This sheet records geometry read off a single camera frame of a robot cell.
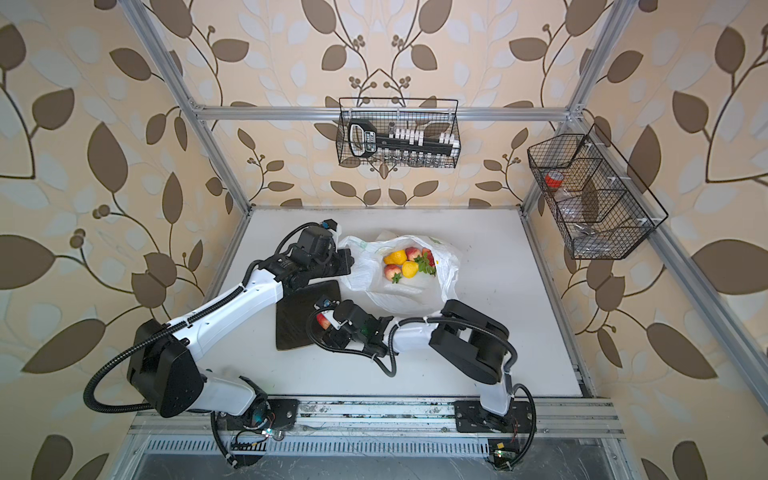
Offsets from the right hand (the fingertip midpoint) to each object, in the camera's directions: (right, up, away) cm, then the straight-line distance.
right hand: (329, 323), depth 86 cm
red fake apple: (+25, +20, +16) cm, 36 cm away
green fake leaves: (+29, +16, +13) cm, 35 cm away
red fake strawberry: (-1, +1, -2) cm, 3 cm away
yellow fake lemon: (+20, +18, +14) cm, 31 cm away
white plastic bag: (+28, +7, +8) cm, 30 cm away
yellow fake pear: (+24, +15, +13) cm, 31 cm away
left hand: (+9, +20, -5) cm, 22 cm away
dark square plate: (-7, +6, -9) cm, 13 cm away
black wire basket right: (+71, +33, -12) cm, 79 cm away
